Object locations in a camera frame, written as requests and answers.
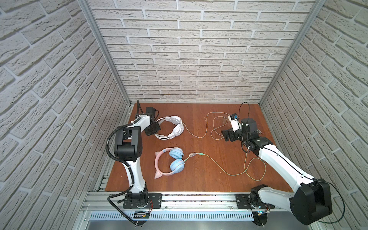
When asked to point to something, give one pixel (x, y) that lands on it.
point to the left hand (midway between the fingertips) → (156, 129)
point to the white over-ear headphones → (178, 130)
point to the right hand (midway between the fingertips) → (229, 127)
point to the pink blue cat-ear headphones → (177, 165)
